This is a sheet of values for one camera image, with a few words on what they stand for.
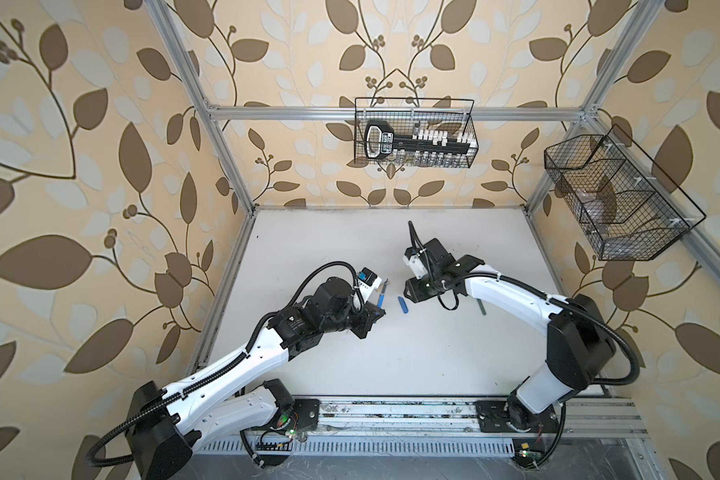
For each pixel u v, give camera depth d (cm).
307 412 74
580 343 44
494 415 73
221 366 46
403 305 94
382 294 72
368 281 64
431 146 82
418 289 77
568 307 46
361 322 64
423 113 90
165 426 39
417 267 79
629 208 72
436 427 74
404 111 89
